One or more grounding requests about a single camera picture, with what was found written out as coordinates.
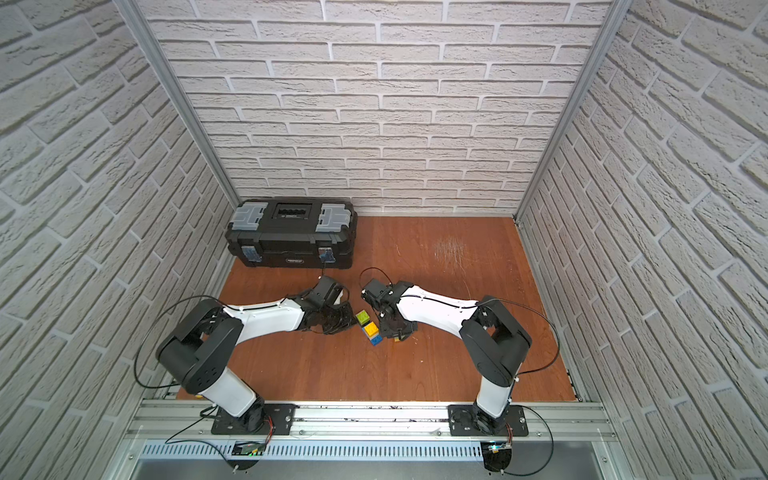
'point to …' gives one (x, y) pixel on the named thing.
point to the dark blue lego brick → (376, 340)
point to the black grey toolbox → (293, 232)
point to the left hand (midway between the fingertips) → (361, 317)
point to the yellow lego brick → (371, 329)
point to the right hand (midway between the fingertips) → (399, 330)
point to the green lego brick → (363, 317)
